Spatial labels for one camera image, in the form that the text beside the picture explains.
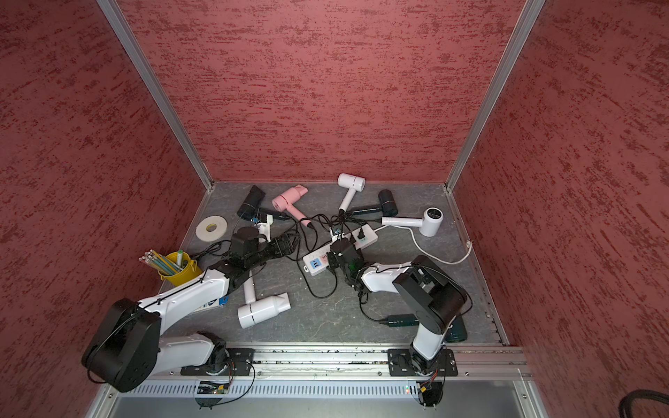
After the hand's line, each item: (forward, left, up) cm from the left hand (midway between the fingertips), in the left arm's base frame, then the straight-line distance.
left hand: (292, 242), depth 86 cm
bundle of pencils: (-9, +40, +1) cm, 41 cm away
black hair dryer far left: (+22, +22, -9) cm, 32 cm away
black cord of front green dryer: (-16, -24, -13) cm, 32 cm away
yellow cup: (-10, +33, -4) cm, 35 cm away
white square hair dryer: (+37, -21, -9) cm, 44 cm away
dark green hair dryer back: (+24, -36, -8) cm, 44 cm away
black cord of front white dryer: (-5, -3, -13) cm, 14 cm away
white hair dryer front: (-19, +8, -8) cm, 22 cm away
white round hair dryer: (+13, -51, -6) cm, 53 cm away
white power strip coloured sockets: (-1, -8, -10) cm, 13 cm away
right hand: (+2, -14, -9) cm, 17 cm away
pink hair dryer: (+26, +7, -8) cm, 28 cm away
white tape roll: (+13, +37, -12) cm, 41 cm away
